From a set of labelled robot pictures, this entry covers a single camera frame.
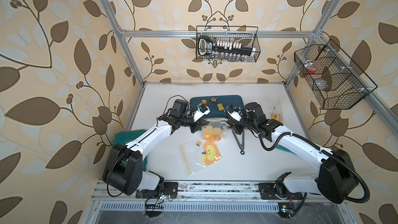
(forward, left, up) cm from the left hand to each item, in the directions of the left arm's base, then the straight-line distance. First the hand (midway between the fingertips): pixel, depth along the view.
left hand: (204, 119), depth 81 cm
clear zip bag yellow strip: (-12, +5, -18) cm, 22 cm away
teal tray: (+23, -9, -16) cm, 29 cm away
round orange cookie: (+24, 0, -15) cm, 29 cm away
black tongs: (-2, -21, -15) cm, 26 cm away
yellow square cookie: (+20, -11, -15) cm, 27 cm away
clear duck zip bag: (+13, -48, -13) cm, 51 cm away
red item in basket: (+21, -57, +16) cm, 63 cm away
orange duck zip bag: (+1, -7, -12) cm, 14 cm away
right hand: (+1, -13, -2) cm, 13 cm away
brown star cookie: (+26, -6, -15) cm, 30 cm away
